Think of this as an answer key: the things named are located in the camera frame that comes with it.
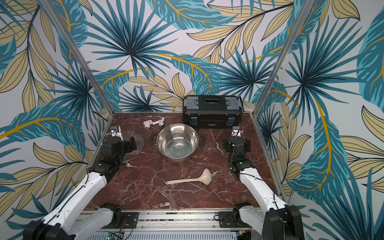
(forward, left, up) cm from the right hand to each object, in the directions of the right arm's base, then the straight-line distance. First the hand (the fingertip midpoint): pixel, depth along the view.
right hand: (238, 137), depth 82 cm
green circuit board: (-41, +65, -21) cm, 80 cm away
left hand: (0, +62, +1) cm, 62 cm away
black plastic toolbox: (+23, +12, -2) cm, 25 cm away
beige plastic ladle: (-15, +18, -19) cm, 30 cm away
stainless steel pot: (+11, +35, -19) cm, 42 cm away
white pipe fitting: (+26, +57, -15) cm, 65 cm away
